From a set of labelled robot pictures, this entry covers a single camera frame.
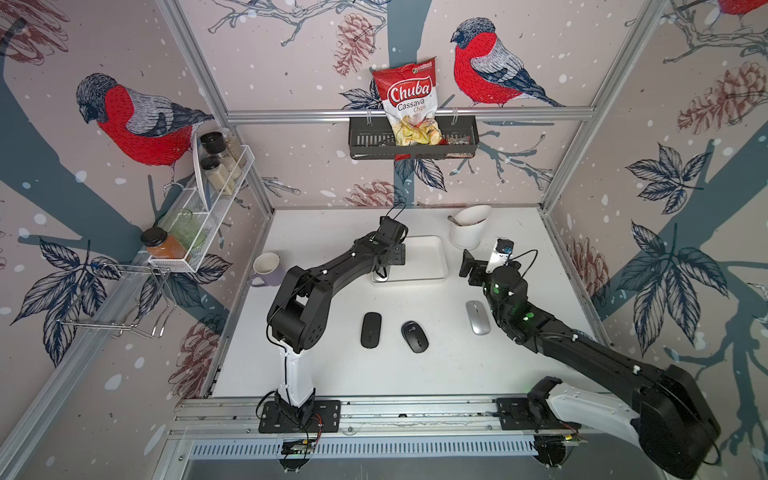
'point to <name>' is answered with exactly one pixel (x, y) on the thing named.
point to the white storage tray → (425, 259)
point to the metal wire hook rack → (114, 329)
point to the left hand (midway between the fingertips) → (396, 246)
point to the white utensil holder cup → (472, 220)
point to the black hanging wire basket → (371, 138)
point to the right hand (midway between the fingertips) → (478, 250)
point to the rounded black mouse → (415, 337)
